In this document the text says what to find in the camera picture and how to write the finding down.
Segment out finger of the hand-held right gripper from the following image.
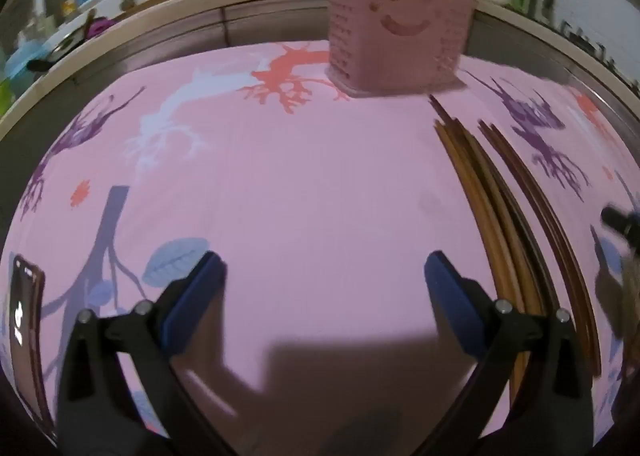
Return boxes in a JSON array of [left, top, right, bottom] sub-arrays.
[[601, 206, 640, 242]]

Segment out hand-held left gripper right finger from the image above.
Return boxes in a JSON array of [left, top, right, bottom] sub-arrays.
[[424, 251, 596, 456]]

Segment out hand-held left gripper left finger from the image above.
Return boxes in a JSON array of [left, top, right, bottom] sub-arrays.
[[55, 251, 236, 456]]

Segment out bunch of brown wooden chopsticks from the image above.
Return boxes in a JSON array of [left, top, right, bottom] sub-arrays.
[[429, 93, 603, 387]]

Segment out pink perforated utensil holder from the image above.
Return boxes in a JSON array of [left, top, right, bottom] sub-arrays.
[[327, 0, 476, 97]]

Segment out pink deer print tablecloth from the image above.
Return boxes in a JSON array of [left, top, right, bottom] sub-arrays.
[[0, 38, 640, 456]]

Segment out black smartphone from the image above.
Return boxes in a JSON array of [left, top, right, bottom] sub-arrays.
[[7, 253, 56, 437]]

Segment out glass pot lid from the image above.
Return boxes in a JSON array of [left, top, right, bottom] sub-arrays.
[[46, 30, 87, 63]]

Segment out purple cloth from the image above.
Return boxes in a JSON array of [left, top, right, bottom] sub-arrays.
[[87, 16, 117, 38]]

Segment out blue plastic basin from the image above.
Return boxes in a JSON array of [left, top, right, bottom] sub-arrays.
[[2, 43, 48, 84]]

